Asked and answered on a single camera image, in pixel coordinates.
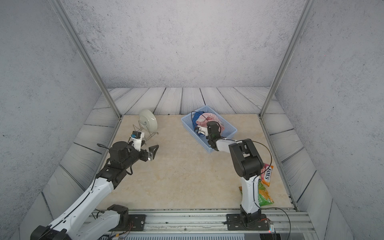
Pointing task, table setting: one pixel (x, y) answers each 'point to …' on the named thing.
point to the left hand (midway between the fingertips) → (152, 143)
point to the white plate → (148, 120)
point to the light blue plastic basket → (187, 122)
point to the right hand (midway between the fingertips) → (214, 123)
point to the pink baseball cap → (202, 119)
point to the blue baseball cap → (195, 115)
